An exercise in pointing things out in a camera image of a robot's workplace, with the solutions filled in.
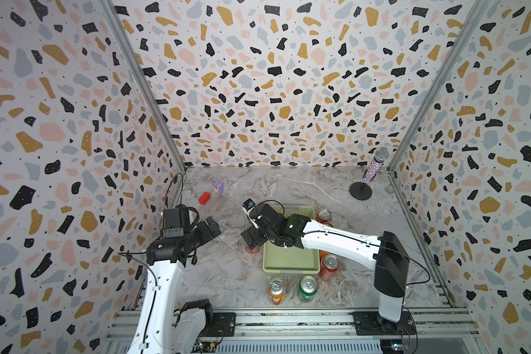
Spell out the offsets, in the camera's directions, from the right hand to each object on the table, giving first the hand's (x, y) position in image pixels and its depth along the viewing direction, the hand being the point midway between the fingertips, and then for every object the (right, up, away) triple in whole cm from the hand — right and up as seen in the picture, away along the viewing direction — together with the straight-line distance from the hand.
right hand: (252, 227), depth 79 cm
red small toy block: (-27, +9, +27) cm, 39 cm away
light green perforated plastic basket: (+15, -14, +9) cm, 23 cm away
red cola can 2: (+28, +3, +11) cm, 30 cm away
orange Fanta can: (+9, -19, -8) cm, 22 cm away
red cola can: (-1, -12, +10) cm, 16 cm away
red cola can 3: (+27, -13, -2) cm, 30 cm away
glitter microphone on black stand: (+52, +13, +31) cm, 62 cm away
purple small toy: (-20, +15, +31) cm, 40 cm away
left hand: (-15, 0, -3) cm, 15 cm away
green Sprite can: (+19, -19, -7) cm, 28 cm away
